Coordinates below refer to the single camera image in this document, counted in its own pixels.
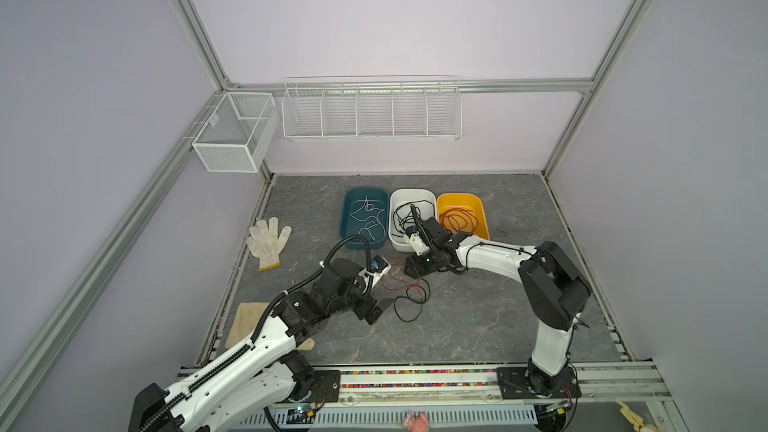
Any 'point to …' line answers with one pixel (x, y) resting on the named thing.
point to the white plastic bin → (398, 196)
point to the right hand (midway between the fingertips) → (411, 270)
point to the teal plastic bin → (353, 199)
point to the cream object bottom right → (634, 418)
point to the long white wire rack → (379, 107)
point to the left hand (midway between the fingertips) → (378, 289)
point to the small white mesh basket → (237, 132)
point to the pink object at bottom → (416, 424)
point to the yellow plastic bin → (469, 201)
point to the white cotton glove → (264, 243)
